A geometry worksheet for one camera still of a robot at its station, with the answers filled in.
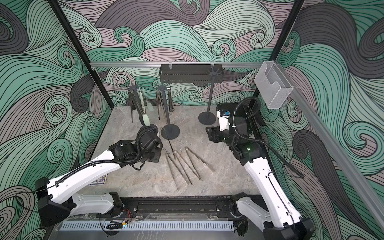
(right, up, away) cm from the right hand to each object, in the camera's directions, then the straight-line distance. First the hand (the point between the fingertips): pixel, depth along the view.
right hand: (210, 128), depth 71 cm
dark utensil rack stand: (-24, -5, +32) cm, 40 cm away
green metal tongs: (-36, +11, +8) cm, 39 cm away
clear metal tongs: (-21, +11, +12) cm, 26 cm away
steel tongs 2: (-11, -16, +24) cm, 31 cm away
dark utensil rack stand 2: (+3, +5, +40) cm, 41 cm away
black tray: (+31, +11, +39) cm, 52 cm away
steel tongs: (-16, -26, +14) cm, 34 cm away
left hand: (-25, -12, +1) cm, 28 cm away
